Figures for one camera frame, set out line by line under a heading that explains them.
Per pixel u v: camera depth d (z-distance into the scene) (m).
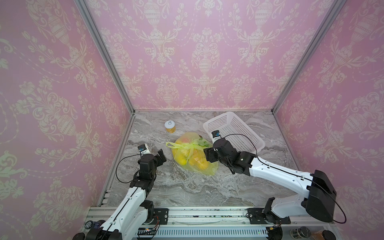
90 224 0.55
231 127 1.09
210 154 0.69
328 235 0.61
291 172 0.46
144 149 0.73
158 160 0.77
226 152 0.59
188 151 0.87
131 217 0.48
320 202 0.39
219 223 0.73
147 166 0.63
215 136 0.69
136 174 0.65
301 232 0.62
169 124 1.06
